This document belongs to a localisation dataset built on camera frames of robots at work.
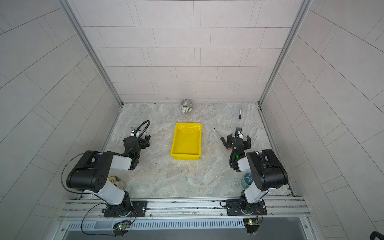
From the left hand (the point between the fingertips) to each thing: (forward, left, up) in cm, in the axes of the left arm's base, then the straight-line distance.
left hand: (142, 132), depth 94 cm
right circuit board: (-47, -61, -4) cm, 77 cm away
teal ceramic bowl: (-28, -61, 0) cm, 68 cm away
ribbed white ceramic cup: (+22, -27, +1) cm, 35 cm away
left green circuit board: (-48, -3, 0) cm, 48 cm away
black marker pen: (+18, -66, -4) cm, 69 cm away
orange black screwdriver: (-4, -52, -3) cm, 52 cm away
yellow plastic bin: (-6, -29, -1) cm, 30 cm away
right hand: (0, -62, 0) cm, 62 cm away
